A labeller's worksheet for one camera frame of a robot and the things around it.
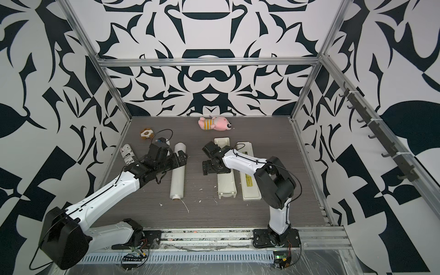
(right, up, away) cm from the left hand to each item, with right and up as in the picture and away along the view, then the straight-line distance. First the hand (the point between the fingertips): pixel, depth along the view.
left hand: (179, 155), depth 83 cm
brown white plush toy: (-26, +10, +24) cm, 37 cm away
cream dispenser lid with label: (+34, -17, +3) cm, 39 cm away
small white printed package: (-32, -1, +14) cm, 35 cm away
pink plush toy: (+18, +17, +24) cm, 34 cm away
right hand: (+15, -7, +8) cm, 19 cm away
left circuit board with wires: (-18, -43, -10) cm, 48 cm away
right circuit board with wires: (+45, -41, -12) cm, 62 cm away
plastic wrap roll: (-2, -12, +4) cm, 13 cm away
